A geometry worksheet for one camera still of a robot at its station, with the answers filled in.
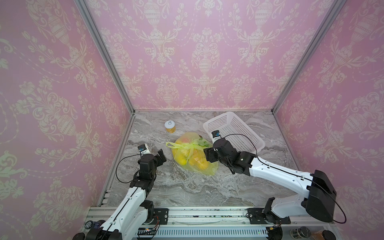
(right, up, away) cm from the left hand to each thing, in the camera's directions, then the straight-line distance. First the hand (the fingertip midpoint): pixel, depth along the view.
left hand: (156, 152), depth 85 cm
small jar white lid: (+4, +16, +21) cm, 27 cm away
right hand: (+30, +3, -6) cm, 31 cm away
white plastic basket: (+48, +14, +24) cm, 56 cm away
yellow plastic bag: (+18, 0, +2) cm, 18 cm away
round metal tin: (+66, -29, -23) cm, 76 cm away
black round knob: (+77, -29, -24) cm, 86 cm away
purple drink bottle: (-16, -21, -30) cm, 40 cm away
